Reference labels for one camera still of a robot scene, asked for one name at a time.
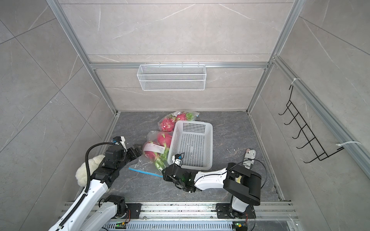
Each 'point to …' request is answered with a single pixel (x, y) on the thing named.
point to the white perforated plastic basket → (195, 139)
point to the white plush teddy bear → (81, 174)
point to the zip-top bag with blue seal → (145, 165)
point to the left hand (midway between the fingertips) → (138, 145)
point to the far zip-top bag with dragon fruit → (168, 122)
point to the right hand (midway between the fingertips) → (163, 173)
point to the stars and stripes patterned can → (249, 159)
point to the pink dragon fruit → (158, 150)
